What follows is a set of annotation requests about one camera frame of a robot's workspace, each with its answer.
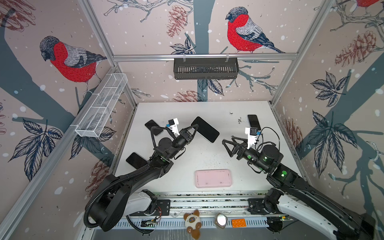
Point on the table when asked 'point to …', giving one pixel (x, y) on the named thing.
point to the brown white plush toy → (193, 223)
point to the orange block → (239, 223)
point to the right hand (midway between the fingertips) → (225, 142)
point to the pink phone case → (215, 178)
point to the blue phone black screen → (205, 129)
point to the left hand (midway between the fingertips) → (198, 127)
